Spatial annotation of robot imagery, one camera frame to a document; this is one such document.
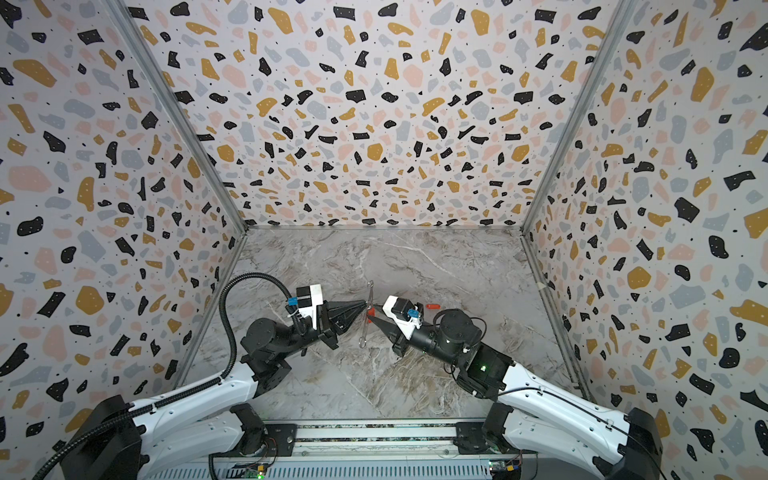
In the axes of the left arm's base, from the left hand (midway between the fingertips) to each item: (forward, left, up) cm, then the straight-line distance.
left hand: (362, 305), depth 61 cm
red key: (0, -2, -4) cm, 4 cm away
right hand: (-1, -2, -1) cm, 2 cm away
